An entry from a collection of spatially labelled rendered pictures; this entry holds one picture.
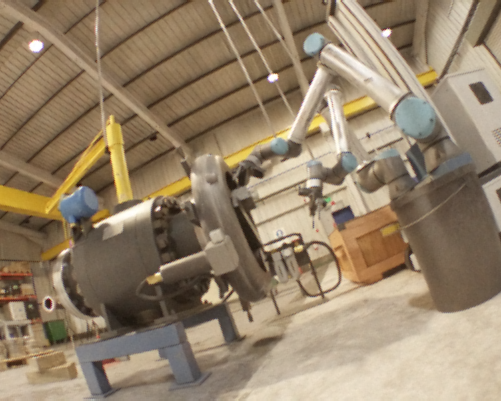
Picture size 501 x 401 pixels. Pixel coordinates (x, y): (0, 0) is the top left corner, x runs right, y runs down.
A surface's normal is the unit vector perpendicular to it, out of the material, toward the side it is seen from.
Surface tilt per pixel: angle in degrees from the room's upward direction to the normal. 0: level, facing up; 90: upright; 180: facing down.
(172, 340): 90
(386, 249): 90
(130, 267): 104
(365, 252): 90
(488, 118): 90
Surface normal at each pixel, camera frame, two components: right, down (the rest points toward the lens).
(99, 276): -0.11, -0.05
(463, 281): -0.67, 0.09
